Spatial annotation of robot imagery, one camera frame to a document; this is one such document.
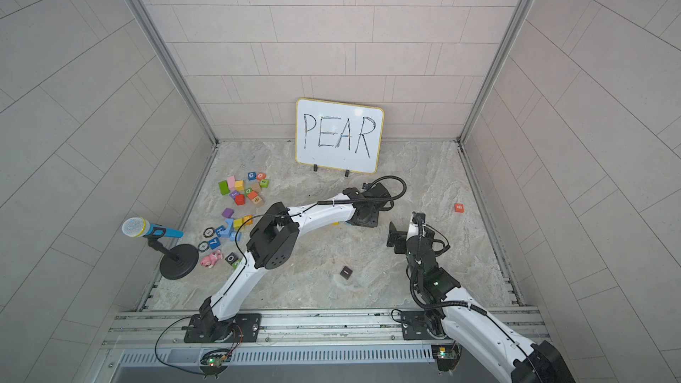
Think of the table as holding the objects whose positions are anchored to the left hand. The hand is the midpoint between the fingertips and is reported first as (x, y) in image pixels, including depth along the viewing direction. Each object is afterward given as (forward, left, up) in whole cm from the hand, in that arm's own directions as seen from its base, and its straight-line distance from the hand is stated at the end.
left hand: (375, 220), depth 95 cm
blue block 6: (+17, +48, +3) cm, 51 cm away
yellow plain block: (+12, +51, +4) cm, 52 cm away
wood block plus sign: (+5, +42, +5) cm, 43 cm away
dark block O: (-15, +46, +3) cm, 49 cm away
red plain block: (+6, +50, +3) cm, 50 cm away
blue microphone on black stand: (-17, +62, +3) cm, 64 cm away
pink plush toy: (-16, +52, +4) cm, 55 cm away
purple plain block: (+1, +53, +2) cm, 53 cm away
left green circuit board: (-41, +41, +5) cm, 59 cm away
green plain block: (+11, +57, +3) cm, 58 cm away
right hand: (-6, -8, +9) cm, 13 cm away
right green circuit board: (-40, -17, +2) cm, 43 cm away
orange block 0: (+17, +44, +3) cm, 47 cm away
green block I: (+13, +42, +3) cm, 44 cm away
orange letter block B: (+4, -30, +3) cm, 31 cm away
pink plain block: (+14, +55, +3) cm, 57 cm away
